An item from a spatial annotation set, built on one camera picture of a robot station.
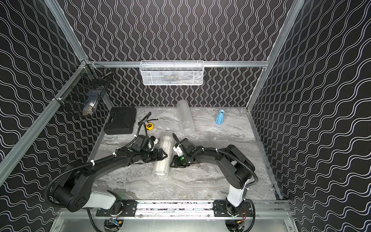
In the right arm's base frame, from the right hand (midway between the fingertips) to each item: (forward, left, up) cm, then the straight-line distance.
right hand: (172, 165), depth 88 cm
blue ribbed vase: (+33, -32, +7) cm, 47 cm away
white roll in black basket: (+22, +48, +26) cm, 58 cm away
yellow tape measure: (+30, +19, +1) cm, 35 cm away
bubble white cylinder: (-4, +5, +6) cm, 9 cm away
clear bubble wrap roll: (+33, -8, +8) cm, 35 cm away
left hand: (+4, +5, +6) cm, 9 cm away
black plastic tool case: (+32, +40, +4) cm, 51 cm away
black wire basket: (+36, +58, +27) cm, 73 cm away
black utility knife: (+36, +25, +1) cm, 44 cm away
